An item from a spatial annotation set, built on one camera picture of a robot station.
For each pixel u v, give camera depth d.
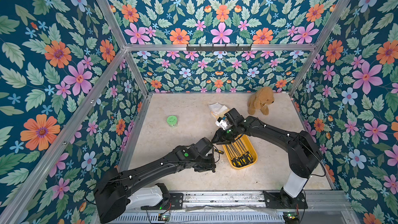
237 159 0.86
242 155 0.88
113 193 0.39
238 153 0.88
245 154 0.88
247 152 0.88
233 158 0.86
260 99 0.96
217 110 1.04
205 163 0.64
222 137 0.73
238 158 0.86
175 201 0.73
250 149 0.94
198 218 0.70
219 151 0.88
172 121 0.98
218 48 0.93
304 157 0.46
